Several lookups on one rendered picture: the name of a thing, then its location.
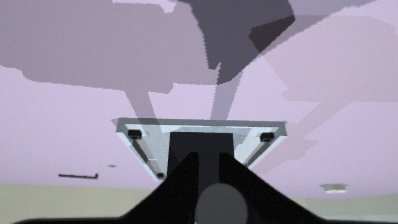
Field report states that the white ring spacer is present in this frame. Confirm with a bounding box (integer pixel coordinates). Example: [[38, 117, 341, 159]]
[[323, 184, 347, 193]]

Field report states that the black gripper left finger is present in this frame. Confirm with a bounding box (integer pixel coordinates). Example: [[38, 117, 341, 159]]
[[13, 152, 199, 224]]

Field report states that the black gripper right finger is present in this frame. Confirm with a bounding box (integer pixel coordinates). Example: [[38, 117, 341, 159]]
[[219, 152, 398, 224]]

